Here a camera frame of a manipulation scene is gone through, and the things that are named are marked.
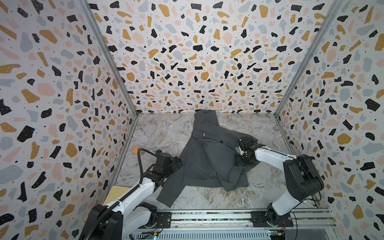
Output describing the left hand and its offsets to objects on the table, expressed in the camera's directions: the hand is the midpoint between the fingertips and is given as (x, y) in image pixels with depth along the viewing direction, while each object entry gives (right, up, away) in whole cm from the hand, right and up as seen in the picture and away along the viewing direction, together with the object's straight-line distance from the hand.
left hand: (176, 161), depth 86 cm
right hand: (+38, 0, +8) cm, 39 cm away
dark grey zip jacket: (+19, 0, +5) cm, 20 cm away
